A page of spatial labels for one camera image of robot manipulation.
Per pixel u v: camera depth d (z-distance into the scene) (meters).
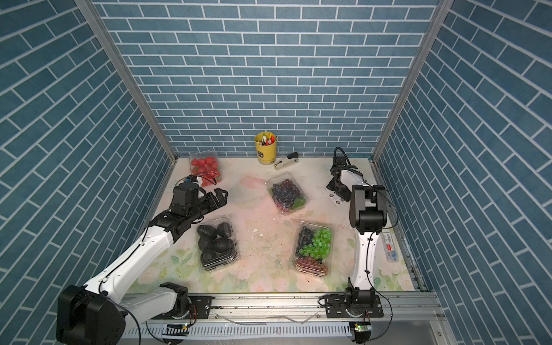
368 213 0.59
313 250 0.81
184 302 0.65
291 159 1.16
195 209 0.67
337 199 1.03
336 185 0.91
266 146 1.08
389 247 0.87
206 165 1.13
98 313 0.38
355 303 0.66
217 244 0.83
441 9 0.71
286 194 0.96
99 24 0.73
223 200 0.74
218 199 0.74
